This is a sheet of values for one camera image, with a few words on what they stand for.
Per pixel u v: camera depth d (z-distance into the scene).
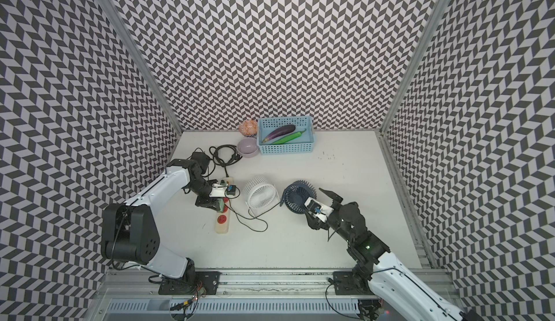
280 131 1.12
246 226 0.85
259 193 0.83
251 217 0.89
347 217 0.57
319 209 0.63
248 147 1.05
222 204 0.84
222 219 0.84
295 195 0.86
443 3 0.71
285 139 1.11
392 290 0.57
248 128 1.20
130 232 0.44
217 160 1.10
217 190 0.75
